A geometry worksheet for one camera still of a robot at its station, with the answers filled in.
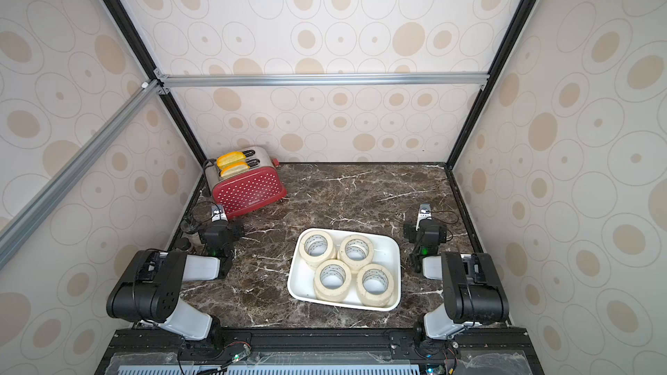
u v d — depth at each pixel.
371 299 0.76
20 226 0.51
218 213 0.79
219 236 0.71
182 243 0.84
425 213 0.81
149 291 0.45
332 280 0.85
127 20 0.77
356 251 0.91
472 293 0.44
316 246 0.92
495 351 0.73
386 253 0.91
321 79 0.90
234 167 0.90
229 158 0.93
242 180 0.91
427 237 0.72
